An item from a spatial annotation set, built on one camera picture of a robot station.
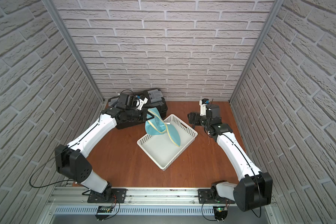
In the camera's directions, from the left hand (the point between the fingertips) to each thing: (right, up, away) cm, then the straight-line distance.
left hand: (156, 114), depth 78 cm
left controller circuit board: (-27, -51, -6) cm, 58 cm away
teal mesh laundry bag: (0, -7, +6) cm, 9 cm away
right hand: (+24, 0, +3) cm, 24 cm away
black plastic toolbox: (-2, +10, +18) cm, 21 cm away
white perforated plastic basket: (+2, -23, +12) cm, 26 cm away
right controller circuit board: (+34, -51, -8) cm, 62 cm away
